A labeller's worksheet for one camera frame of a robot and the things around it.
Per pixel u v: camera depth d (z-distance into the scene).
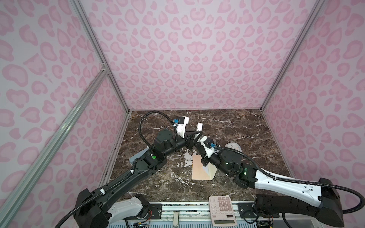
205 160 0.59
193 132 0.62
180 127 0.60
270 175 0.48
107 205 0.41
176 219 0.69
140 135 0.53
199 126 0.65
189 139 0.59
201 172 0.86
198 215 0.72
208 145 0.54
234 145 0.95
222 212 0.72
